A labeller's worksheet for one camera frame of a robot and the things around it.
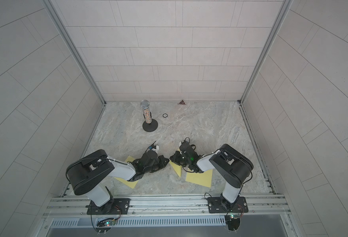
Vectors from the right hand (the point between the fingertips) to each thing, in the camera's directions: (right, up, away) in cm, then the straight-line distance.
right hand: (169, 159), depth 88 cm
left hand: (+2, -2, 0) cm, 2 cm away
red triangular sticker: (+8, +36, +28) cm, 47 cm away
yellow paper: (+20, -9, -8) cm, 23 cm away
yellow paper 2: (-19, -10, -11) cm, 24 cm away
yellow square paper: (+5, -3, -6) cm, 8 cm away
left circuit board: (-27, -23, -23) cm, 42 cm away
